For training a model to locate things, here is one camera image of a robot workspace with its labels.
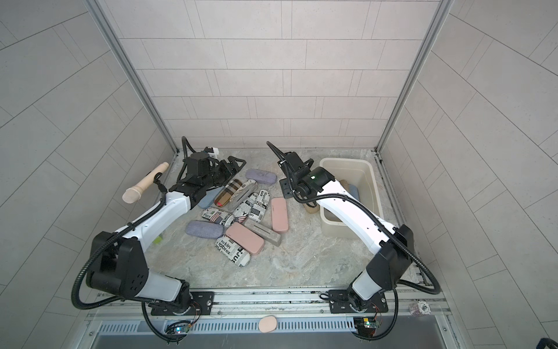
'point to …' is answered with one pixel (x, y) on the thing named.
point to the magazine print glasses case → (258, 211)
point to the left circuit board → (177, 329)
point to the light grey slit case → (240, 194)
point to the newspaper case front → (232, 251)
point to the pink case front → (245, 237)
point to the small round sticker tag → (424, 307)
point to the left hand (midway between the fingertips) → (245, 163)
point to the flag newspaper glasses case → (218, 216)
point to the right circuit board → (365, 322)
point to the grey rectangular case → (267, 234)
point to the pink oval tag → (267, 323)
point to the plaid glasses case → (224, 195)
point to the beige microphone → (134, 193)
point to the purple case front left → (205, 229)
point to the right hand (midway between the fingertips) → (290, 185)
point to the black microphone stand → (157, 181)
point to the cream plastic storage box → (361, 173)
